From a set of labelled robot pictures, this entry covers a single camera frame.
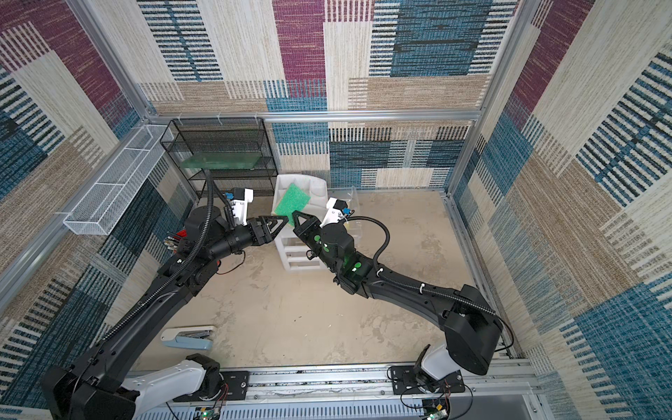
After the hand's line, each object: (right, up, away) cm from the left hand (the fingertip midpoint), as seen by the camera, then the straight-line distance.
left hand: (283, 220), depth 69 cm
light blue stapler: (-28, -36, +11) cm, 46 cm away
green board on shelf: (-28, +22, +28) cm, 45 cm away
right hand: (+2, +1, +3) cm, 4 cm away
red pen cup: (-39, -5, +22) cm, 45 cm away
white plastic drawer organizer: (-1, -9, +16) cm, 18 cm away
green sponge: (+2, +6, +3) cm, 7 cm away
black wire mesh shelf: (-30, +32, +33) cm, 55 cm away
